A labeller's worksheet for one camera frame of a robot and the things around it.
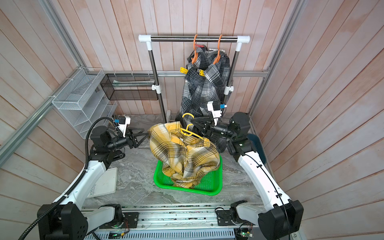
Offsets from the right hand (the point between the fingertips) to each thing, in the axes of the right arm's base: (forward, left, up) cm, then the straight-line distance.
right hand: (191, 121), depth 62 cm
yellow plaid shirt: (-8, +2, -18) cm, 20 cm away
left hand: (+2, +23, -12) cm, 26 cm away
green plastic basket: (-12, -11, -41) cm, 44 cm away
